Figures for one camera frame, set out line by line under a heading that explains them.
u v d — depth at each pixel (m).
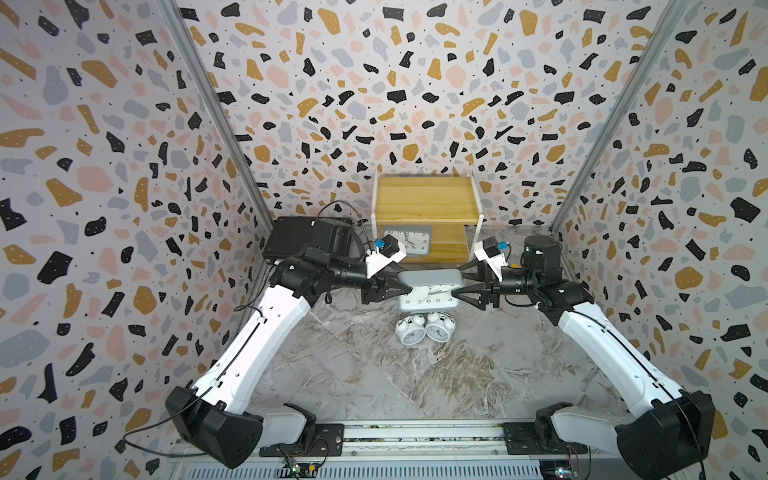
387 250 0.54
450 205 0.81
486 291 0.60
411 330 0.86
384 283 0.58
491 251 0.60
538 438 0.68
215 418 0.37
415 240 0.89
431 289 0.66
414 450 0.73
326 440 0.74
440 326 0.86
